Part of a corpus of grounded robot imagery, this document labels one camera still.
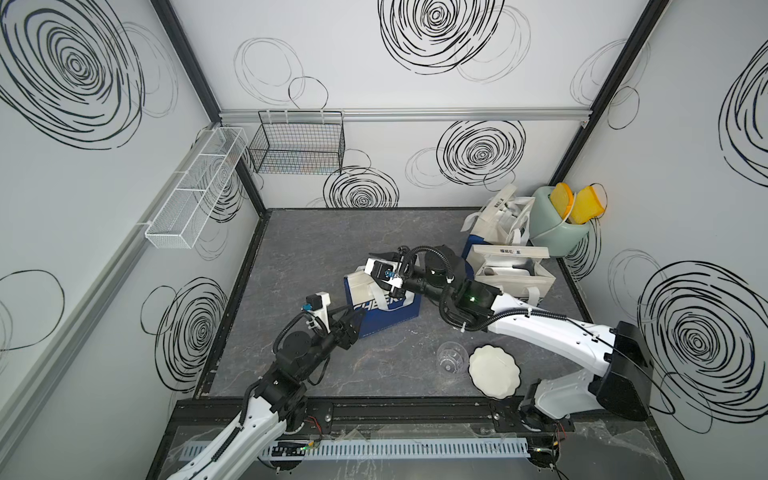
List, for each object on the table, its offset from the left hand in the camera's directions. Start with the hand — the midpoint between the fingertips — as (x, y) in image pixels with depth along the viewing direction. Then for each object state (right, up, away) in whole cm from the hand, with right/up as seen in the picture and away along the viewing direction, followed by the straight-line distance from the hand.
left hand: (356, 311), depth 75 cm
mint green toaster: (+61, +21, +21) cm, 68 cm away
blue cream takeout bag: (+6, 0, 0) cm, 6 cm away
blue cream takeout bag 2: (+45, +24, +18) cm, 54 cm away
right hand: (+5, +14, -9) cm, 17 cm away
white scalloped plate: (+37, -18, +5) cm, 41 cm away
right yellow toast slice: (+74, +29, +23) cm, 82 cm away
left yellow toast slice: (+65, +31, +21) cm, 75 cm away
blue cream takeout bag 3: (+43, +10, +9) cm, 45 cm away
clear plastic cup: (+26, -15, +8) cm, 31 cm away
